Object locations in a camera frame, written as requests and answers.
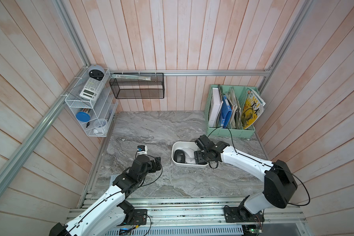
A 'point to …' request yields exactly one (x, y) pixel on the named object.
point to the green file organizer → (240, 91)
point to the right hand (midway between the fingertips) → (201, 155)
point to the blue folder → (226, 111)
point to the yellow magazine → (253, 107)
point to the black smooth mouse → (179, 156)
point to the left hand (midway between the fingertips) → (153, 160)
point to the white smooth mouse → (190, 156)
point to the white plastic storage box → (181, 145)
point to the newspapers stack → (236, 116)
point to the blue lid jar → (83, 116)
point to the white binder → (216, 103)
